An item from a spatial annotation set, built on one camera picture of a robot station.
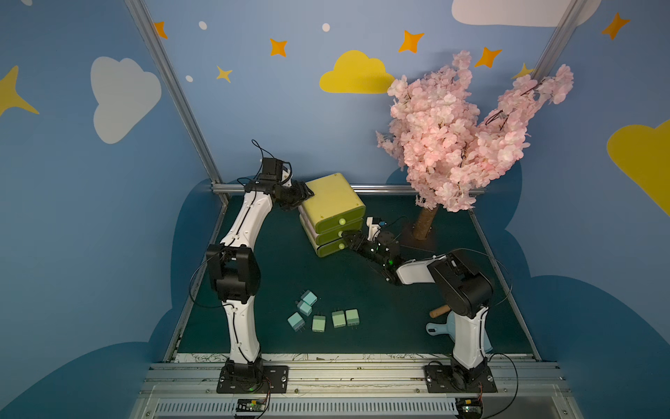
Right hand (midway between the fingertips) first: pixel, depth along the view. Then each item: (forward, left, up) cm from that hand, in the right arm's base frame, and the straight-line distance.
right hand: (346, 233), depth 93 cm
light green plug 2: (-27, +1, -11) cm, 29 cm away
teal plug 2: (-25, +12, -10) cm, 29 cm away
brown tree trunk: (+9, -30, -2) cm, 31 cm away
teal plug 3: (-29, +15, -11) cm, 35 cm away
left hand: (+10, +14, +10) cm, 20 cm away
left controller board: (-52, +24, -14) cm, 59 cm away
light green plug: (-29, +8, -12) cm, 32 cm away
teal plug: (-21, +11, -11) cm, 26 cm away
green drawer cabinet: (+4, +4, +8) cm, 10 cm away
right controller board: (-48, -38, -16) cm, 63 cm away
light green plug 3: (-26, -4, -11) cm, 29 cm away
